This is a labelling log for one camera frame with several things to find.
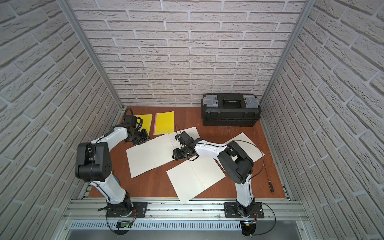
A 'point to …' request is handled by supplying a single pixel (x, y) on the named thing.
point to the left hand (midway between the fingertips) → (150, 135)
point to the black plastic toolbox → (230, 109)
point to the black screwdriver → (270, 182)
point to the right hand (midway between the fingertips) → (178, 155)
